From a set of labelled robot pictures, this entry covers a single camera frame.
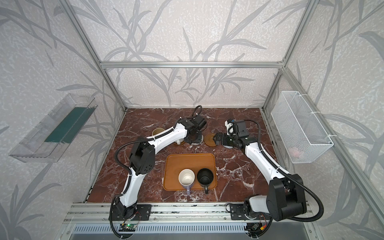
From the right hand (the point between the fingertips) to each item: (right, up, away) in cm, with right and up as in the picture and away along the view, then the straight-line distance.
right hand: (220, 134), depth 86 cm
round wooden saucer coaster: (-6, -6, +15) cm, 18 cm away
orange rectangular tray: (-28, -19, +4) cm, 34 cm away
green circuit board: (-47, -44, -16) cm, 66 cm away
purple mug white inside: (-20, -25, -2) cm, 32 cm away
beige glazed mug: (-40, +1, +10) cm, 42 cm away
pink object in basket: (+34, -7, -14) cm, 38 cm away
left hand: (-13, -2, +7) cm, 15 cm away
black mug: (-9, -25, -2) cm, 26 cm away
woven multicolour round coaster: (-13, -7, +12) cm, 19 cm away
